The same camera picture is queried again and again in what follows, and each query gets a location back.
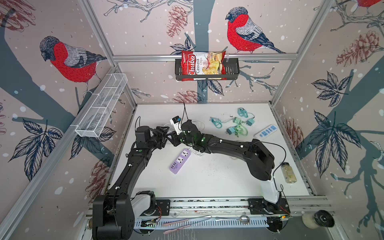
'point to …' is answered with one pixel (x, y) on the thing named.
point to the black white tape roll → (320, 218)
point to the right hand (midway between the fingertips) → (165, 139)
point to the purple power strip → (180, 161)
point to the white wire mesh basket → (96, 117)
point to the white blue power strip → (265, 132)
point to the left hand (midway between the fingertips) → (169, 130)
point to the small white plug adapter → (176, 121)
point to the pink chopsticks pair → (167, 223)
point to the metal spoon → (244, 219)
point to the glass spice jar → (288, 173)
